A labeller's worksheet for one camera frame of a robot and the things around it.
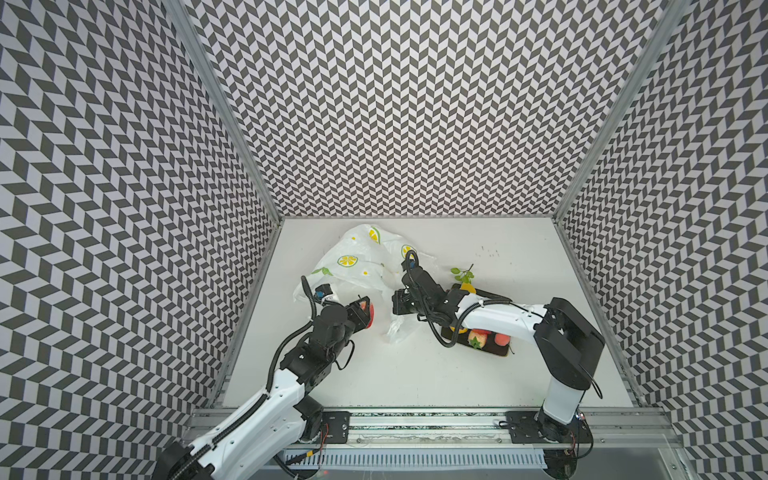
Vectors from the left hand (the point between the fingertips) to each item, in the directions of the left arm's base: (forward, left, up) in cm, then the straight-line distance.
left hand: (364, 303), depth 81 cm
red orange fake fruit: (-3, -2, 0) cm, 4 cm away
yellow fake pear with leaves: (+12, -31, -7) cm, 34 cm away
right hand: (+2, -7, -6) cm, 10 cm away
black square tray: (-8, -35, -11) cm, 38 cm away
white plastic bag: (+16, +1, -3) cm, 16 cm away
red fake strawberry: (-7, -32, -8) cm, 33 cm away
